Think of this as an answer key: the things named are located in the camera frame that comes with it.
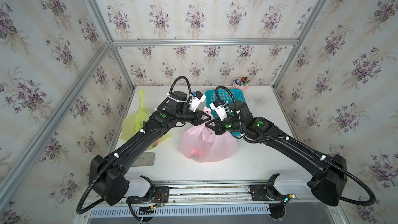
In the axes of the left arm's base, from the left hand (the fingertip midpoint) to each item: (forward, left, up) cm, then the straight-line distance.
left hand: (210, 117), depth 71 cm
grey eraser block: (-11, +34, -24) cm, 43 cm away
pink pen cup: (+40, -26, -15) cm, 50 cm away
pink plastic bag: (-5, +4, -18) cm, 19 cm away
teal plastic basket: (+32, -22, -18) cm, 43 cm away
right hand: (-3, +1, -2) cm, 4 cm away
